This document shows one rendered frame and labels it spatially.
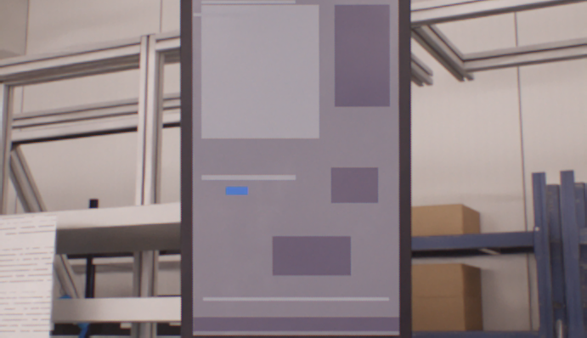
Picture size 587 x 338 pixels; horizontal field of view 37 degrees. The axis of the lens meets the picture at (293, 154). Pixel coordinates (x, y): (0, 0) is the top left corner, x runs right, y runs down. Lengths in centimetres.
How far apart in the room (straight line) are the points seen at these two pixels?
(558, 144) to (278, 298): 371
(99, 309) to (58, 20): 495
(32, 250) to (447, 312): 294
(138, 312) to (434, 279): 286
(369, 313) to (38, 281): 67
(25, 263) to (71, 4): 491
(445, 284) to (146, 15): 284
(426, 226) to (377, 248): 324
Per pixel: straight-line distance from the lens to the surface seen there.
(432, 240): 431
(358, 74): 113
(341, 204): 113
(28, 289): 162
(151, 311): 159
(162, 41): 228
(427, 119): 495
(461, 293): 429
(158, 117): 224
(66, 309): 170
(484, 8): 202
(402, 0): 115
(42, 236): 161
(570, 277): 416
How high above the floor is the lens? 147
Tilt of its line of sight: 11 degrees up
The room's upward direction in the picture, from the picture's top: straight up
